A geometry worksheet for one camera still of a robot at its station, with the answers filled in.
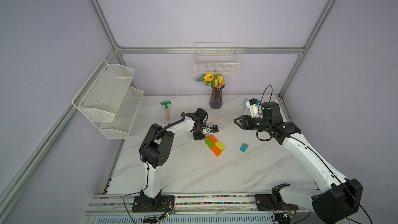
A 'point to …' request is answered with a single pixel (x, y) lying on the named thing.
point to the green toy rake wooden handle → (167, 111)
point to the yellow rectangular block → (219, 146)
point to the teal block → (243, 147)
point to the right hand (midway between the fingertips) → (238, 123)
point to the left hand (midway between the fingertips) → (199, 134)
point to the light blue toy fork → (245, 108)
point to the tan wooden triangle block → (207, 135)
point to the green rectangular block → (209, 143)
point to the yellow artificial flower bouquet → (216, 81)
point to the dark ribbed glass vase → (216, 98)
